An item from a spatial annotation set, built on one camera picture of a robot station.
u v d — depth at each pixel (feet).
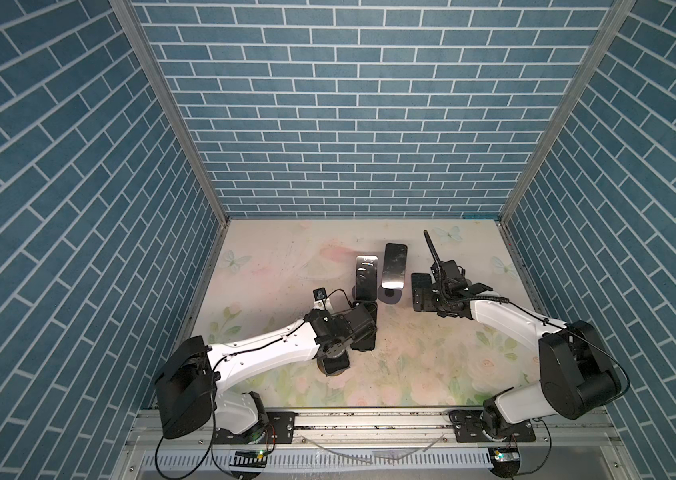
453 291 2.31
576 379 1.43
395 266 3.07
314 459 2.31
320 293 2.32
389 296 3.23
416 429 2.47
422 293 2.75
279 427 2.41
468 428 2.40
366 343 2.10
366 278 3.08
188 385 1.32
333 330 1.90
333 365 2.70
